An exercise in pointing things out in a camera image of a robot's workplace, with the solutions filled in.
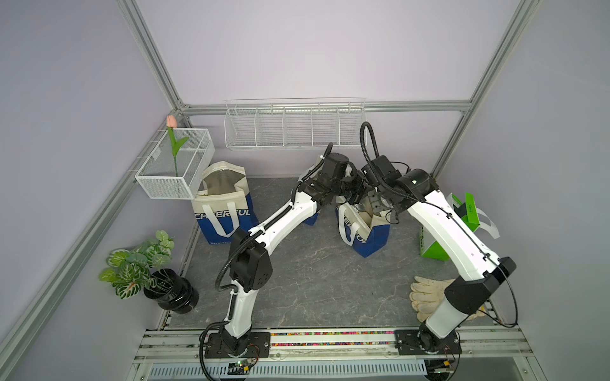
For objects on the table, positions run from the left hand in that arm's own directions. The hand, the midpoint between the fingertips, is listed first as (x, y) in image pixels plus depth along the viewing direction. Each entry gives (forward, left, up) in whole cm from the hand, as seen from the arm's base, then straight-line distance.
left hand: (383, 186), depth 74 cm
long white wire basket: (+40, +27, -2) cm, 49 cm away
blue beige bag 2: (-8, +8, -11) cm, 16 cm away
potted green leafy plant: (-19, +73, -6) cm, 75 cm away
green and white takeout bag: (-10, -26, -5) cm, 29 cm away
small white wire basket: (+16, +67, 0) cm, 69 cm away
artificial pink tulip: (+23, +70, +1) cm, 74 cm away
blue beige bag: (+9, +22, -30) cm, 38 cm away
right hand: (-2, -1, -2) cm, 3 cm away
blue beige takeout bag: (+4, +53, -9) cm, 54 cm away
